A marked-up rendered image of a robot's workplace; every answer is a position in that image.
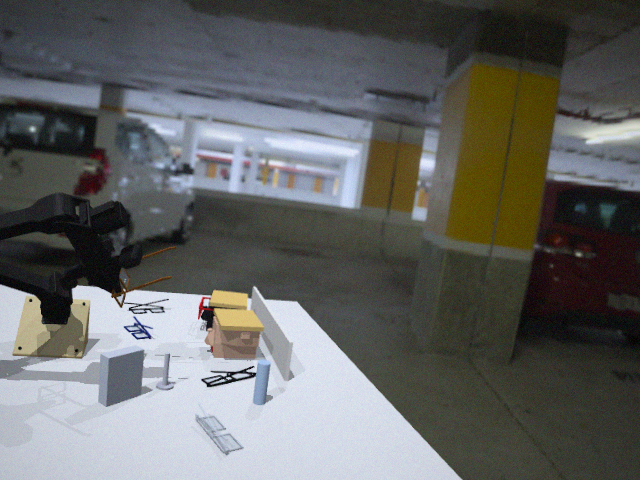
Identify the light blue cylinder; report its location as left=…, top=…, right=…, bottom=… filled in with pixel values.
left=253, top=359, right=271, bottom=405

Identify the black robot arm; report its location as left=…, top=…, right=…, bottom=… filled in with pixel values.
left=0, top=192, right=129, bottom=325

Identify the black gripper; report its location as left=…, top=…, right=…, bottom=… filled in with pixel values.
left=60, top=235, right=143, bottom=293

